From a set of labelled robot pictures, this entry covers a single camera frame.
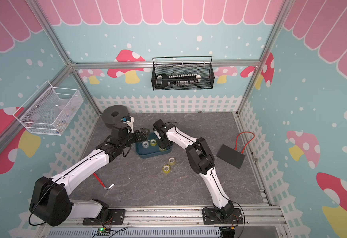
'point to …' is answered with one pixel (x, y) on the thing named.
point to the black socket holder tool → (162, 80)
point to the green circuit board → (102, 231)
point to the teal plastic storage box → (151, 150)
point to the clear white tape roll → (145, 144)
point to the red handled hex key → (108, 188)
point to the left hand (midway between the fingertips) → (144, 133)
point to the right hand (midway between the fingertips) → (164, 143)
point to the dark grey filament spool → (113, 114)
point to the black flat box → (233, 156)
